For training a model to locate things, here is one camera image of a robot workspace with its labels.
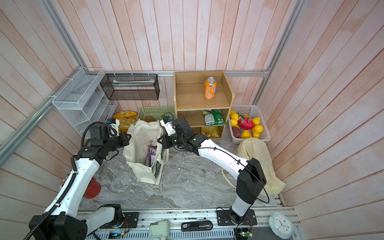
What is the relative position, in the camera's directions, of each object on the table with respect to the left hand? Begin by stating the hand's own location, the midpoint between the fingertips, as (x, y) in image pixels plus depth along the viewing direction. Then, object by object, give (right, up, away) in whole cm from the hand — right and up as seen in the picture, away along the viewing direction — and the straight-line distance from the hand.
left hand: (131, 138), depth 78 cm
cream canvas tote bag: (+3, -12, +13) cm, 18 cm away
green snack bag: (+46, +12, +14) cm, 50 cm away
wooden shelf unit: (+39, +22, +8) cm, 46 cm away
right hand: (+15, -1, -3) cm, 15 cm away
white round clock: (+75, -42, -8) cm, 86 cm away
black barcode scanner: (+34, -40, -10) cm, 54 cm away
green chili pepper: (+10, +15, +41) cm, 45 cm away
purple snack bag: (+9, -8, +7) cm, 14 cm away
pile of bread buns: (-17, +13, +35) cm, 41 cm away
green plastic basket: (+4, +19, +41) cm, 45 cm away
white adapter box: (+17, -42, -10) cm, 47 cm away
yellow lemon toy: (+79, +5, +23) cm, 83 cm away
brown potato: (0, +13, +36) cm, 39 cm away
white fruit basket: (+81, +19, +37) cm, 91 cm away
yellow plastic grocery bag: (+70, -6, +6) cm, 70 cm away
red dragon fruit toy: (+71, +9, +26) cm, 77 cm away
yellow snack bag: (+46, +3, +27) cm, 53 cm away
